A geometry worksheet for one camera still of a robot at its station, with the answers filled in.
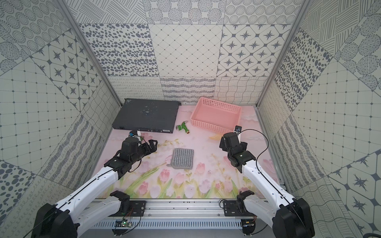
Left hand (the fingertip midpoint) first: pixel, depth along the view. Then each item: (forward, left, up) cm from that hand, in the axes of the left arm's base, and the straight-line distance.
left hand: (148, 139), depth 83 cm
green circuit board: (-38, +7, -15) cm, 42 cm away
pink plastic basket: (+32, -42, -14) cm, 55 cm away
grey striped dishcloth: (-6, -19, -12) cm, 23 cm away
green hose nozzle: (+18, -15, -12) cm, 26 cm away
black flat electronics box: (+28, +6, -11) cm, 31 cm away
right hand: (0, -48, -2) cm, 49 cm away
